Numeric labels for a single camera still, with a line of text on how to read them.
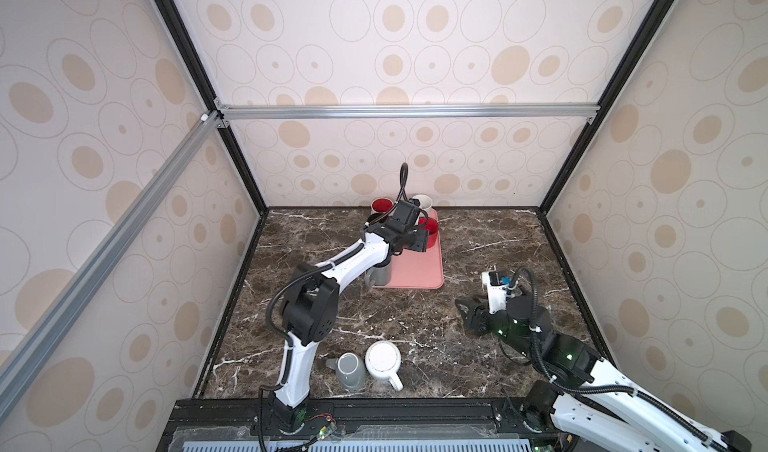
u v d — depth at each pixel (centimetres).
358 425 73
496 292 63
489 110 186
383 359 75
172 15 71
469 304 65
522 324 53
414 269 103
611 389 47
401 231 71
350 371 72
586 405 60
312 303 53
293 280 49
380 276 94
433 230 107
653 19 73
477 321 63
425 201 110
